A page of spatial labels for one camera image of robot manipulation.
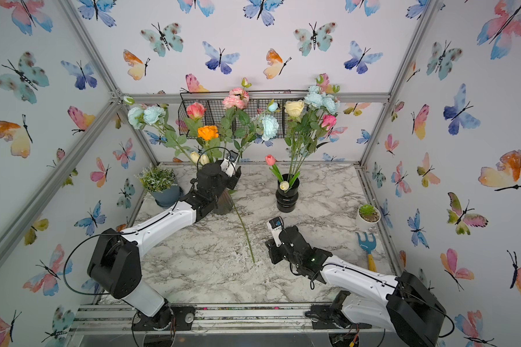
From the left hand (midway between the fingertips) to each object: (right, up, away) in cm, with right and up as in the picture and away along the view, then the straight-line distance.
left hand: (233, 161), depth 83 cm
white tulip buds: (-10, +1, -2) cm, 11 cm away
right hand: (+13, -30, -2) cm, 33 cm away
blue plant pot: (-33, -15, +18) cm, 40 cm away
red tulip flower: (+14, 0, -2) cm, 14 cm away
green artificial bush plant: (-34, -6, +10) cm, 36 cm away
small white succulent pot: (+54, -23, +8) cm, 60 cm away
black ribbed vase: (+21, -16, +13) cm, 30 cm away
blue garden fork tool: (+54, -34, +6) cm, 64 cm away
